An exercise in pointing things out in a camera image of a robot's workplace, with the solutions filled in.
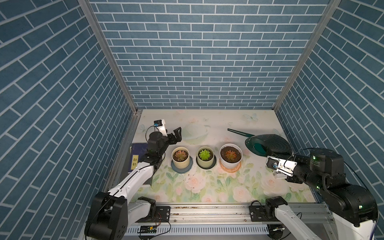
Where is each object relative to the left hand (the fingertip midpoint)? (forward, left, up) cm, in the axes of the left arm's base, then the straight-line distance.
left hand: (178, 129), depth 82 cm
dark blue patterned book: (-6, +24, -13) cm, 28 cm away
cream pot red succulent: (-11, -1, -14) cm, 17 cm away
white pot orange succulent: (-10, -30, -11) cm, 33 cm away
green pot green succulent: (-11, -15, -12) cm, 22 cm away
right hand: (-22, -47, +12) cm, 53 cm away
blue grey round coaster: (-15, -3, -20) cm, 25 cm away
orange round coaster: (-15, -31, -21) cm, 40 cm away
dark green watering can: (-13, -44, +5) cm, 46 cm away
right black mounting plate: (-37, -43, -20) cm, 60 cm away
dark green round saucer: (-11, -21, -20) cm, 31 cm away
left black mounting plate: (-37, +7, -22) cm, 44 cm away
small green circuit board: (-43, +13, -24) cm, 51 cm away
